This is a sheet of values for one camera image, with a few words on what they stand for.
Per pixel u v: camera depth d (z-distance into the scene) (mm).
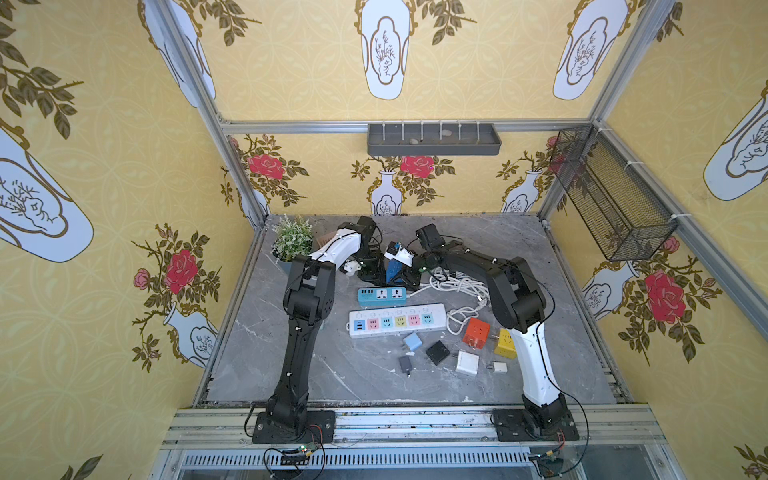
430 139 929
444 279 880
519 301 592
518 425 732
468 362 817
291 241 917
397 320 901
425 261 877
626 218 735
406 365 836
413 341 871
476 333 857
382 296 949
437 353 848
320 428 732
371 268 927
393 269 945
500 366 820
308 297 624
